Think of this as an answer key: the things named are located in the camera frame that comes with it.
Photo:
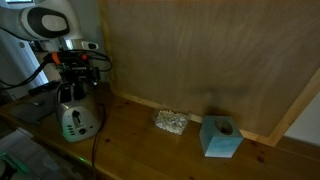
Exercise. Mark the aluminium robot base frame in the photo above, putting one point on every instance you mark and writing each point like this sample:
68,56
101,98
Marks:
11,163

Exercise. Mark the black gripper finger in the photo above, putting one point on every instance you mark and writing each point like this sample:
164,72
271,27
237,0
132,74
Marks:
65,91
79,90

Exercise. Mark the grey metal toaster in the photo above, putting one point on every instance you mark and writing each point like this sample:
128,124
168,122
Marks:
79,118

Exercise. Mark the flat grey mat with knob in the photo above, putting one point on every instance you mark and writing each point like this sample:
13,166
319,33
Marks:
33,108

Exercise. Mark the blue tissue box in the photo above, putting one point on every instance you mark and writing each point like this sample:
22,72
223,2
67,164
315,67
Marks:
220,138

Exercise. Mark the long black bar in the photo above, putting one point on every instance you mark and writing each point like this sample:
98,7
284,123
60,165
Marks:
41,88

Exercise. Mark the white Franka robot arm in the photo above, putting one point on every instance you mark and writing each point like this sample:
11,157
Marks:
43,21

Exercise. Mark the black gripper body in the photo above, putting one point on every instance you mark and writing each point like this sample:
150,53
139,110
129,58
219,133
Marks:
78,71

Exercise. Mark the large wooden board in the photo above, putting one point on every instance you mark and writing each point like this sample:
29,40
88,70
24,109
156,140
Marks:
213,60

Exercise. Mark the clear box of white pebbles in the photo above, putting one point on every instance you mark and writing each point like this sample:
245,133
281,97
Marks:
170,121

